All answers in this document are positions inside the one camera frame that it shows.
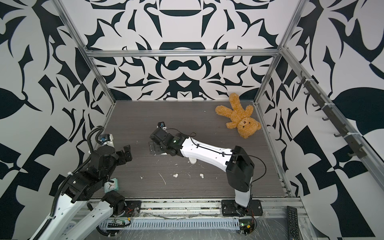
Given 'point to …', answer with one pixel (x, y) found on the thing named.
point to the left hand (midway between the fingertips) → (119, 146)
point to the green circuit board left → (118, 223)
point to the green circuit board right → (246, 226)
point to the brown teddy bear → (247, 127)
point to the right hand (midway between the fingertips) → (157, 145)
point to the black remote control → (293, 231)
